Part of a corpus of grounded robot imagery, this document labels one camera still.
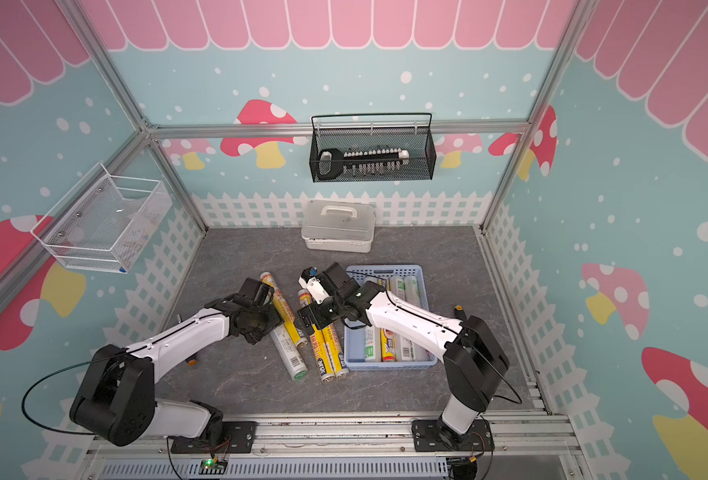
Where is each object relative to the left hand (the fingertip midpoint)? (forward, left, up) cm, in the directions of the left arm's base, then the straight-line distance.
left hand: (276, 328), depth 89 cm
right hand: (-1, -11, +11) cm, 16 cm away
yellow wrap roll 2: (-6, -18, -1) cm, 19 cm away
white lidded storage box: (+39, -16, +5) cm, 42 cm away
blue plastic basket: (-6, -29, +1) cm, 30 cm away
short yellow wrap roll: (+7, -1, -1) cm, 7 cm away
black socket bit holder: (+39, -16, +31) cm, 52 cm away
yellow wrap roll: (-4, -13, -1) cm, 13 cm away
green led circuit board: (-34, +10, -7) cm, 36 cm away
